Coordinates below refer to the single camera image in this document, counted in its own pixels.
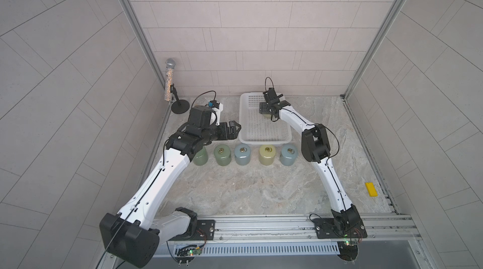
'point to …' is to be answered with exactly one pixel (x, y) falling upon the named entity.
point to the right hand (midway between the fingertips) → (267, 105)
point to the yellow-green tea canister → (266, 154)
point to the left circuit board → (187, 254)
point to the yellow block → (371, 189)
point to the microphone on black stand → (179, 106)
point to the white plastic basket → (256, 129)
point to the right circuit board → (347, 251)
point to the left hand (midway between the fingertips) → (235, 125)
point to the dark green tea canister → (222, 154)
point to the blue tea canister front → (242, 153)
